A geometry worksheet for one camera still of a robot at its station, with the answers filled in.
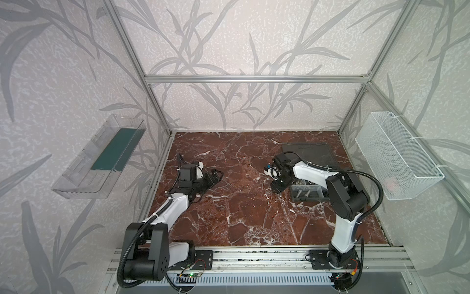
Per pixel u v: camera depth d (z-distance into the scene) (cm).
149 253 41
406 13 72
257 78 94
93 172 64
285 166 72
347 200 50
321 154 111
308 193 92
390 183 74
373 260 75
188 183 68
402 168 62
